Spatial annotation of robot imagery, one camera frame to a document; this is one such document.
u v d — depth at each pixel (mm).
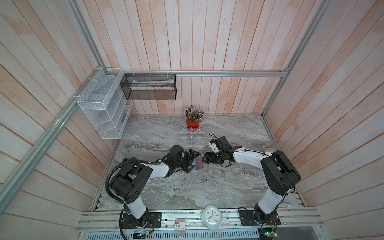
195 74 972
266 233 711
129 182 471
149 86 1044
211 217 718
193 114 1013
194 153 822
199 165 911
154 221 732
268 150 1004
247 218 730
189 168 900
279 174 479
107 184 439
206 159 858
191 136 1008
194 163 926
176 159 741
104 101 686
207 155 854
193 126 1090
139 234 705
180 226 700
